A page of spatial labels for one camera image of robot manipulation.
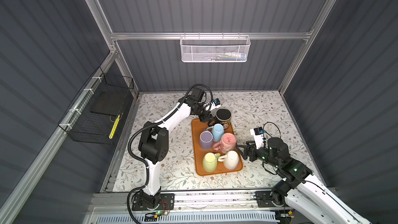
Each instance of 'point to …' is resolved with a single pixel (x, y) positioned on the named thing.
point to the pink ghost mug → (228, 142)
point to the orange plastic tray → (197, 127)
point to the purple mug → (206, 140)
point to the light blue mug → (217, 129)
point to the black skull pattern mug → (223, 116)
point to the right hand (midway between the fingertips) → (243, 145)
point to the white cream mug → (230, 160)
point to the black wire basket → (92, 115)
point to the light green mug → (209, 162)
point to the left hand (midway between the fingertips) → (210, 114)
